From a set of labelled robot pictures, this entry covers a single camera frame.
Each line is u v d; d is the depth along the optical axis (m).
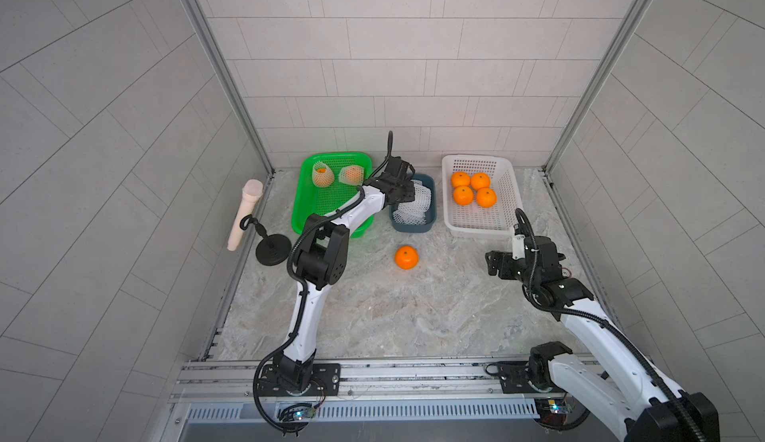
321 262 0.56
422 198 1.05
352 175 1.08
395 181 0.77
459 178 1.08
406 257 0.88
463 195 1.02
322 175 1.05
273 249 0.92
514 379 0.71
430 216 1.00
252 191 0.74
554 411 0.68
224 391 0.70
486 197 1.02
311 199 1.06
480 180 1.07
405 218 0.99
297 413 0.65
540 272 0.60
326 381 0.71
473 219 1.02
